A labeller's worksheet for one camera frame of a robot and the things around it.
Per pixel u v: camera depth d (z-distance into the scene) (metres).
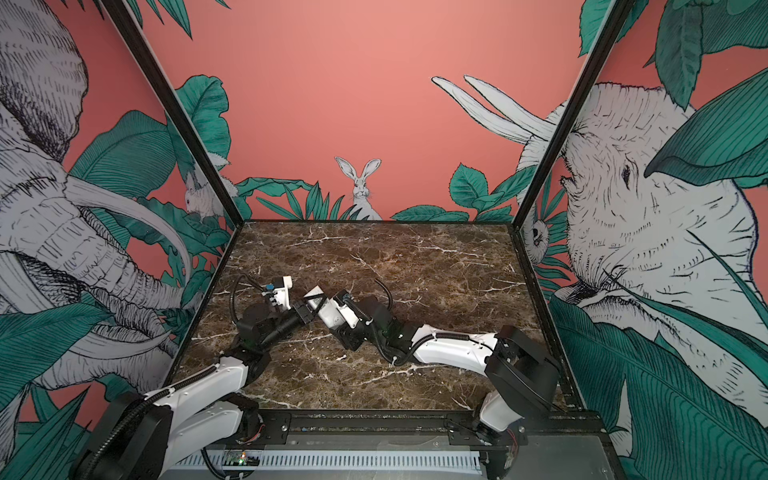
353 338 0.70
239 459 0.70
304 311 0.74
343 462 0.70
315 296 0.79
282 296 0.75
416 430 0.75
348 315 0.70
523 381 0.44
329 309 0.80
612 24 0.70
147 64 0.76
